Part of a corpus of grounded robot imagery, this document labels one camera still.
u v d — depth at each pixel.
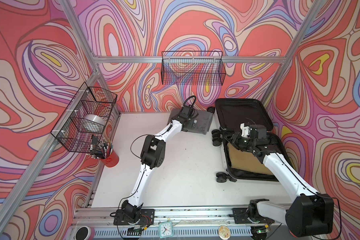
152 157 0.64
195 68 0.96
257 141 0.62
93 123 0.70
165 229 0.69
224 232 0.69
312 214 0.40
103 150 0.81
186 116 0.82
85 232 0.65
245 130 0.75
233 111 1.09
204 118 1.12
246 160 0.82
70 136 0.69
